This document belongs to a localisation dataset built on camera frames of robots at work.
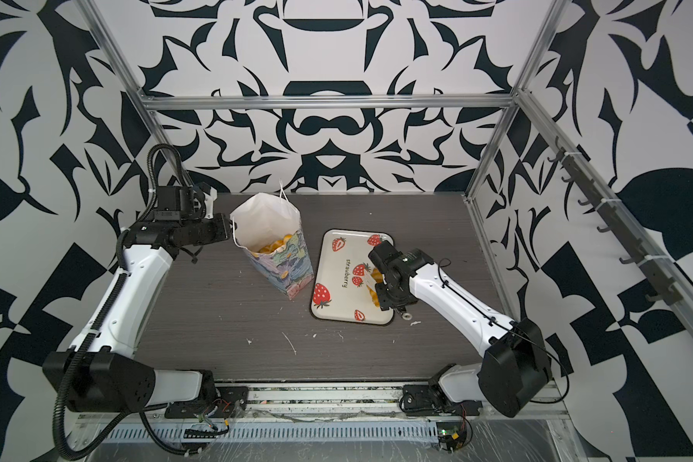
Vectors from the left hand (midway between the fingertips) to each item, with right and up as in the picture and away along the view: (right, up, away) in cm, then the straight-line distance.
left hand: (229, 221), depth 79 cm
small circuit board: (+57, -52, -8) cm, 78 cm away
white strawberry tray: (+30, -17, +20) cm, 40 cm away
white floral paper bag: (+6, -2, +18) cm, 19 cm away
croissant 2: (+9, -7, +13) cm, 17 cm away
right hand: (+44, -21, +3) cm, 48 cm away
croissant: (+41, -16, +9) cm, 45 cm away
